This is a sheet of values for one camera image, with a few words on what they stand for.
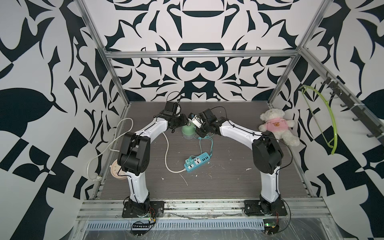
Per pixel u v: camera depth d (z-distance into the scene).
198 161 0.87
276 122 0.98
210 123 0.72
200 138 0.98
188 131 0.93
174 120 0.80
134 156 0.50
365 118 0.55
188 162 0.81
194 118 0.82
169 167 0.87
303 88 0.88
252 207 0.74
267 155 0.52
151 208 0.73
